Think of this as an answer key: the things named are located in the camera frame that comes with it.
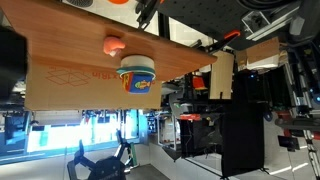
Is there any black camera tripod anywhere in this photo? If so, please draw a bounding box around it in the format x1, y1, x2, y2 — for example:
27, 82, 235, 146
288, 43, 320, 180

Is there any black rounded blurry object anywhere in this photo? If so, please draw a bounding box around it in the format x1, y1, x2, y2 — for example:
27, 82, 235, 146
0, 25, 29, 101

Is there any black metal table leg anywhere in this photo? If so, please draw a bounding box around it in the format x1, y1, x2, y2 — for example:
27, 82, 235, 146
158, 13, 171, 39

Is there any colourful soft picture cube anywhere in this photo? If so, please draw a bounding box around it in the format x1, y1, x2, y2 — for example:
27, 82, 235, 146
120, 71, 154, 95

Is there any black bar clamp orange handle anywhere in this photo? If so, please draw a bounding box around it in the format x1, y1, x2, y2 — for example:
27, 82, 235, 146
134, 0, 166, 30
190, 29, 242, 56

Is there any brown cardboard panel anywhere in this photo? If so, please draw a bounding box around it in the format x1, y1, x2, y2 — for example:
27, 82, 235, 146
24, 54, 163, 111

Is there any pink plush toy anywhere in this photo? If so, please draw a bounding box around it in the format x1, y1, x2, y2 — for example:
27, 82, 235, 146
102, 35, 127, 58

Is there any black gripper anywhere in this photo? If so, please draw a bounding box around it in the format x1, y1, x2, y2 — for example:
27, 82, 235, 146
66, 129, 139, 180

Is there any black perforated mounting board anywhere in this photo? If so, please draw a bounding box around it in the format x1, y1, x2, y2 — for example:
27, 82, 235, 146
156, 0, 320, 51

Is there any white bowl teal rim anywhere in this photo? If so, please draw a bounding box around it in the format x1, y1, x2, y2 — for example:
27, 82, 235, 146
116, 54, 157, 81

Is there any black cable coil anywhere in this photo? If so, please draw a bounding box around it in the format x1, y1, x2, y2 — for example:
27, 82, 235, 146
238, 0, 301, 11

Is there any dark round mesh object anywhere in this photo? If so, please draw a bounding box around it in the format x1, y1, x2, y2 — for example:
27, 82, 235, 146
66, 0, 94, 8

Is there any red flat case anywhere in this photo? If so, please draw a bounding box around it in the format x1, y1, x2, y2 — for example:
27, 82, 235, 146
179, 113, 203, 121

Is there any silver aluminium extrusion frame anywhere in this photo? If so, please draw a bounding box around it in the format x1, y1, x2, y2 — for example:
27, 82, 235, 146
241, 9, 294, 42

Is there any brown cardboard box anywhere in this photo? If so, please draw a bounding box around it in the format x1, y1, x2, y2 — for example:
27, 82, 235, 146
235, 36, 281, 66

